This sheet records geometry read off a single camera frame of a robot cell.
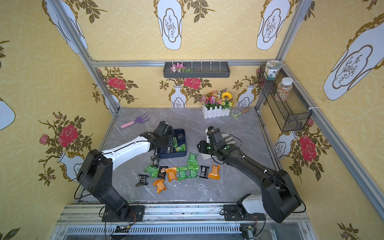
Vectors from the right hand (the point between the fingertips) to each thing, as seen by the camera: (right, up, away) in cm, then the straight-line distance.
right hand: (202, 143), depth 87 cm
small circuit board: (-40, -40, -14) cm, 58 cm away
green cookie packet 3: (-6, -15, +2) cm, 17 cm away
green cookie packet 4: (-6, -10, +6) cm, 13 cm away
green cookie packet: (-11, -17, -1) cm, 20 cm away
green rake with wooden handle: (+28, +17, +30) cm, 45 cm away
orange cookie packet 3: (-23, -22, -5) cm, 33 cm away
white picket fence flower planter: (+11, +25, +19) cm, 34 cm away
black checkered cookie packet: (-34, -20, -3) cm, 39 cm away
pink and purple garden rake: (-47, +14, +28) cm, 56 cm away
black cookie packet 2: (+1, -17, +1) cm, 17 cm away
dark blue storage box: (-15, +1, +16) cm, 22 cm away
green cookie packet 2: (-29, -17, +1) cm, 33 cm away
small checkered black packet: (-29, -10, +6) cm, 31 cm away
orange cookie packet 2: (+7, -18, -1) cm, 19 cm away
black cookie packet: (-23, -17, 0) cm, 29 cm away
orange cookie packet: (-18, -17, +1) cm, 25 cm away
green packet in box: (-13, -4, +9) cm, 16 cm away
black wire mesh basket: (+48, +17, -6) cm, 51 cm away
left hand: (-22, +2, +6) cm, 23 cm away
